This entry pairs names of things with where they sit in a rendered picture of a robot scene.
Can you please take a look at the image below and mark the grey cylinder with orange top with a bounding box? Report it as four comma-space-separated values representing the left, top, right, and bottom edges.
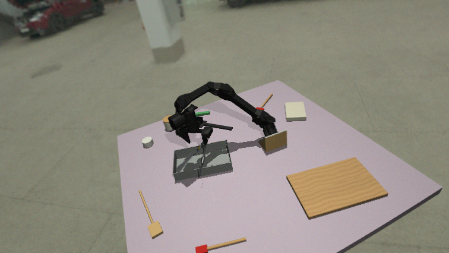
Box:
163, 115, 173, 130

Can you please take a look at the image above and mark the black spatula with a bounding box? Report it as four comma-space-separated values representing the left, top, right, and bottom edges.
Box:
200, 121, 233, 130

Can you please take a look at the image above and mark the short grey cylinder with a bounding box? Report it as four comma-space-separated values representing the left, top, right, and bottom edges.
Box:
142, 137, 154, 148

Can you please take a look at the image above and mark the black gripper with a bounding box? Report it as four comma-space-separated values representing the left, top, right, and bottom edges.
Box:
175, 118, 213, 145

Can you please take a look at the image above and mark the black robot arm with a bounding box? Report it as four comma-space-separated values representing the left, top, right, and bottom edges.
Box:
168, 81, 278, 137

